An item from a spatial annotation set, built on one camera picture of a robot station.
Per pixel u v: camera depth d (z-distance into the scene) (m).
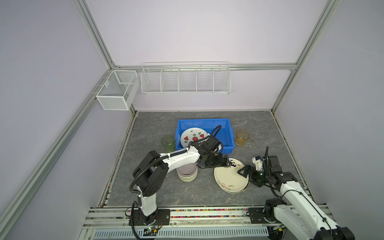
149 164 0.48
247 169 0.74
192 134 1.05
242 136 1.02
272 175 0.63
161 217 0.74
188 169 0.80
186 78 0.99
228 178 0.84
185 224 0.73
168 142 1.02
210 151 0.72
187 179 0.79
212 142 0.69
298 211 0.49
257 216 0.74
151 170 0.50
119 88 1.02
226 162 0.75
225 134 1.08
